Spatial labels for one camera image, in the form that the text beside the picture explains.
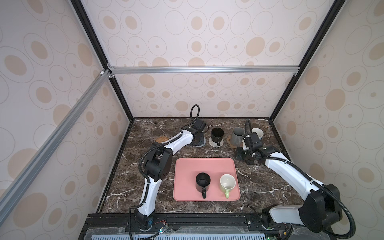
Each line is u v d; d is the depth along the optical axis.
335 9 0.69
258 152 0.59
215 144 1.01
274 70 0.87
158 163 0.55
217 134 1.05
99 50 0.81
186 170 0.92
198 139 0.88
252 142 0.64
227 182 0.85
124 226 0.73
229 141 1.05
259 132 0.99
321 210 0.40
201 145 1.03
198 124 0.80
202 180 0.84
